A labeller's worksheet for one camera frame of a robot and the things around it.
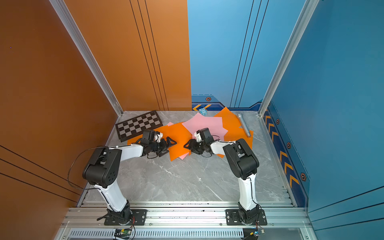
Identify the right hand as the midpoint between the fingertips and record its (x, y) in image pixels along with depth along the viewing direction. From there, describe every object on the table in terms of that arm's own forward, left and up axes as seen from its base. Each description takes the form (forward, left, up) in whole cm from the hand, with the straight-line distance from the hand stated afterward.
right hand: (187, 147), depth 96 cm
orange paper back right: (+25, -32, -3) cm, 41 cm away
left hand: (+1, +8, +2) cm, 9 cm away
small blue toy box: (+35, -11, -1) cm, 36 cm away
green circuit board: (-45, +29, -5) cm, 54 cm away
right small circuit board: (-45, -33, -4) cm, 56 cm away
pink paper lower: (-7, +2, 0) cm, 7 cm away
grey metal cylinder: (+20, -42, -1) cm, 46 cm away
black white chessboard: (+17, +38, +1) cm, 42 cm away
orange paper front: (+12, +5, -2) cm, 13 cm away
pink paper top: (+24, -8, -2) cm, 26 cm away
